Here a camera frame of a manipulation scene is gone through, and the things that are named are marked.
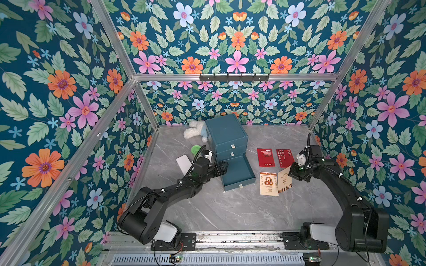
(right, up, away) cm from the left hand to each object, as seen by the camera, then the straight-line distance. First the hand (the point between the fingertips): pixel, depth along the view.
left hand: (225, 164), depth 87 cm
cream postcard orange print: (+24, -11, +5) cm, 27 cm away
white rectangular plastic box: (-24, -1, +8) cm, 25 cm away
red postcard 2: (+39, +2, +17) cm, 42 cm away
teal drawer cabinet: (+1, +14, -3) cm, 14 cm away
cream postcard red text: (+31, -8, -2) cm, 32 cm away
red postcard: (+26, +2, +17) cm, 31 cm away
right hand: (+35, -3, -2) cm, 35 cm away
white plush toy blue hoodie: (-19, +21, +24) cm, 37 cm away
